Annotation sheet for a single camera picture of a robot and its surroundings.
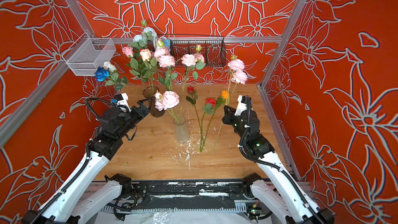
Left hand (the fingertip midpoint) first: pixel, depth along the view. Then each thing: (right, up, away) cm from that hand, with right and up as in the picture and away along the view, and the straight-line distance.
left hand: (148, 101), depth 69 cm
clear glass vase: (+14, -16, +14) cm, 25 cm away
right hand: (+34, -2, +2) cm, 34 cm away
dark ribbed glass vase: (-6, +5, +21) cm, 22 cm away
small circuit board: (+49, -50, -1) cm, 70 cm away
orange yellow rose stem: (+42, +3, +38) cm, 57 cm away
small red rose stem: (+19, 0, +41) cm, 45 cm away
